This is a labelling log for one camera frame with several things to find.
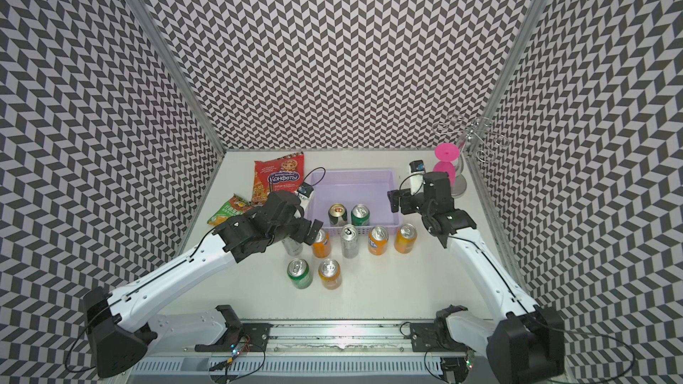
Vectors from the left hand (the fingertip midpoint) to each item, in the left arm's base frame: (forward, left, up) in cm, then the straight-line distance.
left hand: (306, 219), depth 76 cm
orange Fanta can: (-2, -21, -11) cm, 24 cm away
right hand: (+8, -29, 0) cm, 30 cm away
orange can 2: (-1, -30, -10) cm, 32 cm away
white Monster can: (-2, +6, -13) cm, 14 cm away
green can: (+8, -16, -11) cm, 21 cm away
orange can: (-12, -7, -12) cm, 18 cm away
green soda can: (-12, +2, -10) cm, 16 cm away
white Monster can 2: (-3, -13, -7) cm, 15 cm away
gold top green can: (+8, -8, -12) cm, 17 cm away
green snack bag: (+15, +31, -17) cm, 39 cm away
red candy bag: (+30, +15, -15) cm, 37 cm away
